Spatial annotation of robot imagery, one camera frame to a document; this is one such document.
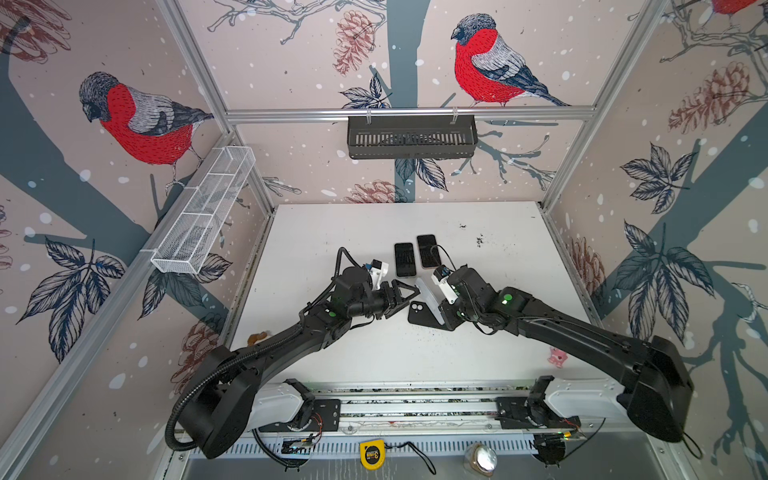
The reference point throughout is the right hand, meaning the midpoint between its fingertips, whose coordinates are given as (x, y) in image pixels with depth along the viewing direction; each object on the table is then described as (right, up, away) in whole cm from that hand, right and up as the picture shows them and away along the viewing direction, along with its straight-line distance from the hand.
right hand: (437, 310), depth 80 cm
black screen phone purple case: (-8, +12, +25) cm, 29 cm away
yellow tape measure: (-17, -29, -13) cm, 37 cm away
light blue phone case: (-8, +12, +25) cm, 29 cm away
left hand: (-7, +5, -7) cm, 11 cm away
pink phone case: (+1, +14, +26) cm, 30 cm away
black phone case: (-4, -4, +12) cm, 13 cm away
